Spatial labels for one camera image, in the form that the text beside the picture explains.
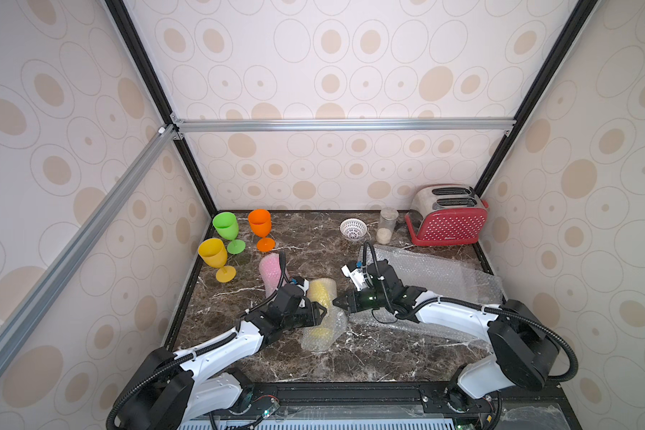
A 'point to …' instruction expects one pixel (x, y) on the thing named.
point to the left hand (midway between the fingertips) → (330, 312)
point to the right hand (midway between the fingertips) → (342, 299)
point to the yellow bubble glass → (329, 333)
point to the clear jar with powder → (388, 217)
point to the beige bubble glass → (213, 252)
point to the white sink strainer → (353, 228)
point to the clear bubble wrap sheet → (441, 279)
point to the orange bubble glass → (260, 221)
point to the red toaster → (446, 214)
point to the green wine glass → (227, 226)
